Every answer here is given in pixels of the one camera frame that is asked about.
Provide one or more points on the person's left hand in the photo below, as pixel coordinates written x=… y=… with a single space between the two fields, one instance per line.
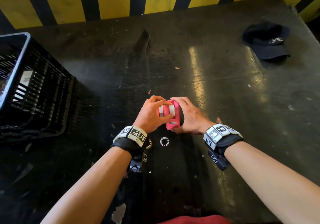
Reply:
x=147 y=116

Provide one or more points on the person's right hand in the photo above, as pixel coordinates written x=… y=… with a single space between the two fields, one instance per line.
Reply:
x=193 y=121

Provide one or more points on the person's right forearm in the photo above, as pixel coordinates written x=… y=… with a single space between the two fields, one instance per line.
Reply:
x=275 y=181

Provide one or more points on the person's left forearm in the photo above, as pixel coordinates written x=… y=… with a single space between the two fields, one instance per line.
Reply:
x=95 y=189

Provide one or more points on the red label scrap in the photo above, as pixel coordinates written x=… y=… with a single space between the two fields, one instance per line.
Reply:
x=219 y=121

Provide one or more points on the red shorts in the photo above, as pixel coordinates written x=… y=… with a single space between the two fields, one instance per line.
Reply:
x=195 y=220

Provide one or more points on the black plastic crate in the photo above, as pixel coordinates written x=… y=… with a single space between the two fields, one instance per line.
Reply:
x=50 y=94

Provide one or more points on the black baseball cap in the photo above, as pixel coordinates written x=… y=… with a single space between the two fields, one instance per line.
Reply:
x=267 y=41

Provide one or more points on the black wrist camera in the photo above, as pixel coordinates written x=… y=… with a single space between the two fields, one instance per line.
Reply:
x=220 y=161
x=137 y=165

